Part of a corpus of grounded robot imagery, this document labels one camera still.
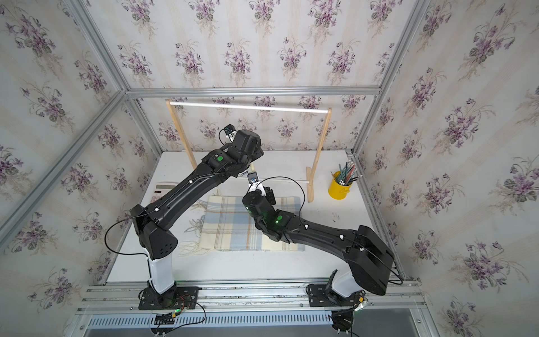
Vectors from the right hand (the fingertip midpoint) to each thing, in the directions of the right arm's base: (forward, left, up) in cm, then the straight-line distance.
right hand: (259, 185), depth 79 cm
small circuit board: (-41, +32, -23) cm, 57 cm away
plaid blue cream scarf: (-6, +17, -21) cm, 27 cm away
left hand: (+10, -1, +9) cm, 13 cm away
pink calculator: (+14, +53, -23) cm, 59 cm away
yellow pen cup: (+9, -35, -16) cm, 39 cm away
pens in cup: (+15, -39, -11) cm, 44 cm away
